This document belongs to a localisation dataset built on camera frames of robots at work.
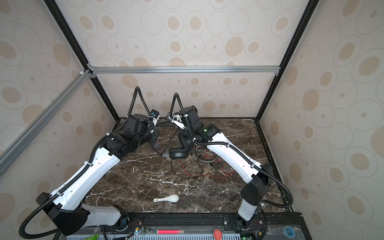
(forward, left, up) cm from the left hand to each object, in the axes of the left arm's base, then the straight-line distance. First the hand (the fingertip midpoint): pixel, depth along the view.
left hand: (158, 127), depth 71 cm
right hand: (+7, -15, -1) cm, 16 cm away
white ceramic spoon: (-24, -5, -32) cm, 40 cm away
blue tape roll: (-39, -63, -31) cm, 80 cm away
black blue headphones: (-11, -11, -7) cm, 16 cm away
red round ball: (-40, -28, -28) cm, 57 cm away
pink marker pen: (-39, -6, -32) cm, 51 cm away
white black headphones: (-2, -23, -32) cm, 40 cm away
